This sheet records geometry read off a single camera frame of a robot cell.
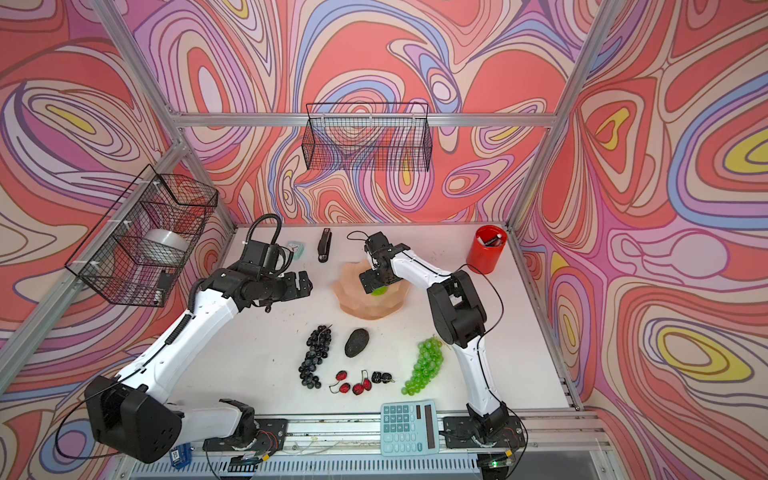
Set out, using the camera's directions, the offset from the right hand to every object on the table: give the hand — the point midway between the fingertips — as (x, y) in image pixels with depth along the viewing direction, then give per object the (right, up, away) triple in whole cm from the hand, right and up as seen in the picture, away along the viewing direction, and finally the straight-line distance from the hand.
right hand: (381, 286), depth 100 cm
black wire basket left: (-57, +12, -30) cm, 66 cm away
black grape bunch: (-17, -14, -16) cm, 28 cm away
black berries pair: (+1, -23, -19) cm, 30 cm away
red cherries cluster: (-6, -26, -20) cm, 33 cm away
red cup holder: (+35, +12, -3) cm, 37 cm away
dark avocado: (-7, -14, -16) cm, 22 cm away
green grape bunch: (+13, -20, -18) cm, 30 cm away
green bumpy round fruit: (0, -1, -5) cm, 5 cm away
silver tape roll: (-53, +15, -26) cm, 61 cm away
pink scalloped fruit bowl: (-11, -2, -1) cm, 11 cm away
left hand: (-21, +2, -19) cm, 29 cm away
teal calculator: (+7, -32, -27) cm, 43 cm away
